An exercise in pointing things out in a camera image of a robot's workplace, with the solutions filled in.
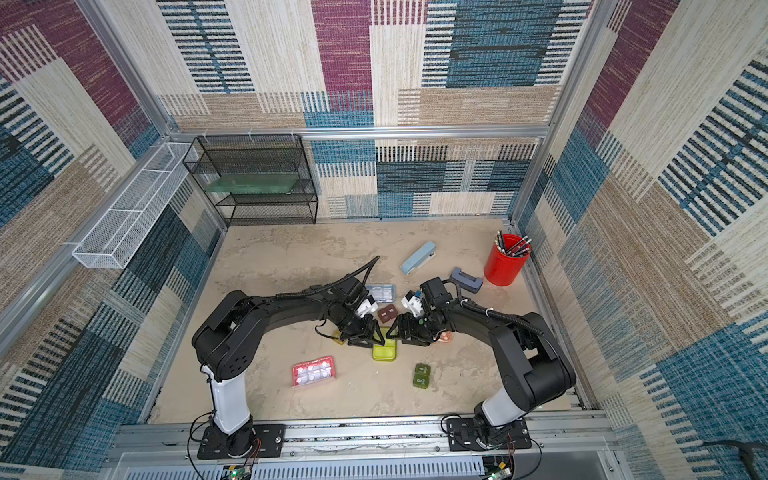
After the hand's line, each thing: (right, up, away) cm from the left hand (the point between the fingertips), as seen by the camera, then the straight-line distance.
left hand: (380, 345), depth 87 cm
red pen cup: (+38, +24, +5) cm, 45 cm away
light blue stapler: (+15, +26, +18) cm, 35 cm away
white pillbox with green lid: (+2, -2, 0) cm, 3 cm away
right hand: (+5, +1, -1) cm, 6 cm away
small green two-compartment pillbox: (+11, -7, -4) cm, 14 cm away
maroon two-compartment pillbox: (+2, +8, +7) cm, 10 cm away
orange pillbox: (+19, +2, +2) cm, 19 cm away
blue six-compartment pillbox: (+1, +13, +12) cm, 18 cm away
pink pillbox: (-18, -6, -3) cm, 20 cm away
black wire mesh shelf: (-41, +59, +15) cm, 74 cm away
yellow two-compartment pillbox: (-12, +3, -3) cm, 13 cm away
